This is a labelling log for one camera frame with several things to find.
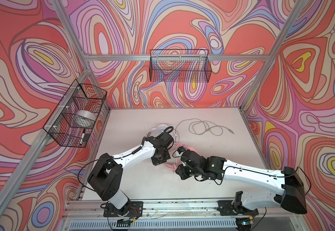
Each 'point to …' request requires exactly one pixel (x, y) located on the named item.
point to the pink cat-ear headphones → (172, 147)
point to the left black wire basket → (72, 123)
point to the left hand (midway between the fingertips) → (168, 160)
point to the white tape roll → (84, 119)
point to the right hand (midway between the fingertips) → (179, 174)
